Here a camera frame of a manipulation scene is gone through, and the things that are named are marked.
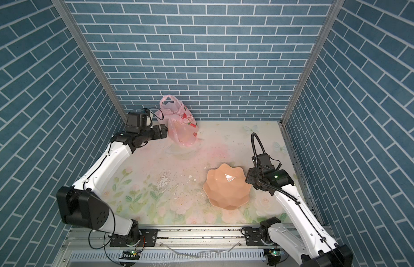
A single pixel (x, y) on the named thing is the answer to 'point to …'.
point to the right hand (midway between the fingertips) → (250, 176)
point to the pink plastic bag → (182, 128)
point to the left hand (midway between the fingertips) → (160, 128)
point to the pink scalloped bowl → (227, 187)
